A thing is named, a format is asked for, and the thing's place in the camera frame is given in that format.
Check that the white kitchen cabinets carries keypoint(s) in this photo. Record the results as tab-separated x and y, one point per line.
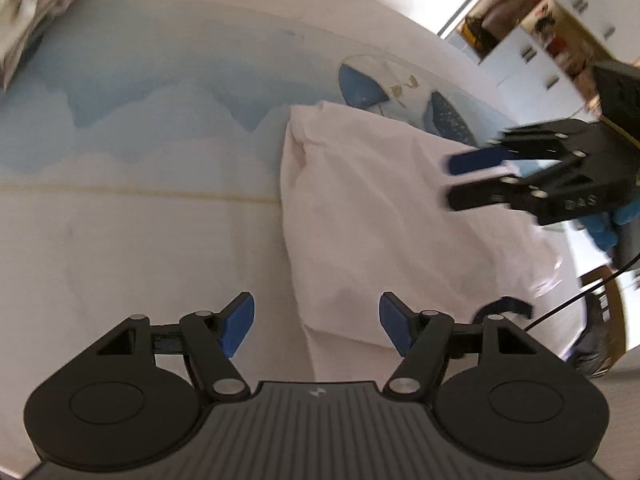
539	53

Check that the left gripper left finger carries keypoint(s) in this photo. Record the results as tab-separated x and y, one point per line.
189	360

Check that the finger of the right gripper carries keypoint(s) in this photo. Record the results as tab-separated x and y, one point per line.
481	193
476	160

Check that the wooden chair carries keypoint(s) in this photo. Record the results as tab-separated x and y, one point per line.
603	342

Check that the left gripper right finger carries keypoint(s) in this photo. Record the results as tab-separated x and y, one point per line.
428	340

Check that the black camera box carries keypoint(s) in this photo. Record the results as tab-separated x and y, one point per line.
618	87

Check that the white t-shirt navy collar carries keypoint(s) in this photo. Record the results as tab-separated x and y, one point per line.
363	215

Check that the blue gloved right hand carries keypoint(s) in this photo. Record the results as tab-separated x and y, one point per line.
601	227

